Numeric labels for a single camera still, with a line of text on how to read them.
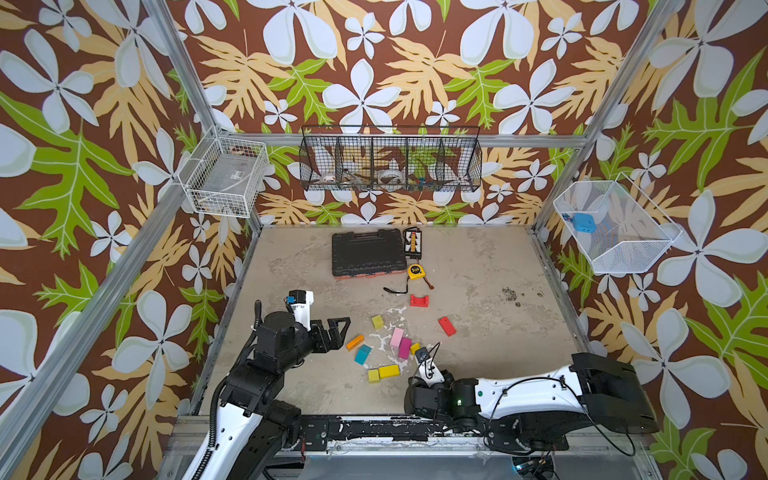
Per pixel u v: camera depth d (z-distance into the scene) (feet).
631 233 2.53
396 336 2.98
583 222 2.85
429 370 2.29
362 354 2.84
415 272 3.42
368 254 3.54
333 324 2.07
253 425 1.57
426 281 3.42
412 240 3.77
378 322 3.00
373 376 2.68
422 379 2.23
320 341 2.03
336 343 2.06
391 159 3.23
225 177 2.82
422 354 2.28
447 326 3.06
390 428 2.47
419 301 3.20
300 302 2.06
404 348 2.89
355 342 2.90
